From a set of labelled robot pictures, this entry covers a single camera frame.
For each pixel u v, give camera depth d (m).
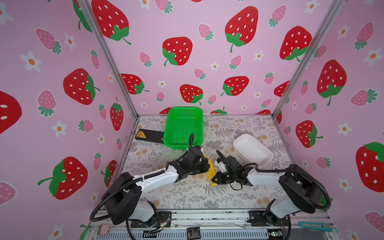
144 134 1.07
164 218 0.74
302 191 0.45
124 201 0.42
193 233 0.69
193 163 0.66
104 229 0.70
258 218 0.73
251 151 0.99
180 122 1.17
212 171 0.90
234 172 0.70
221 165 0.83
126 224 0.70
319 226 0.71
